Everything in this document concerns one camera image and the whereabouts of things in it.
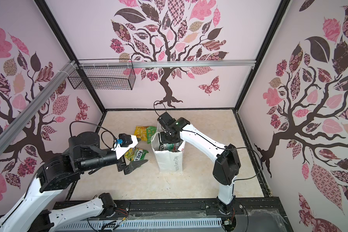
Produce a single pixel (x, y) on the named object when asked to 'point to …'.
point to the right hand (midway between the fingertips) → (165, 139)
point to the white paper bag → (168, 161)
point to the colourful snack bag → (172, 147)
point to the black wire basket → (110, 74)
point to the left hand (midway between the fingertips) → (141, 151)
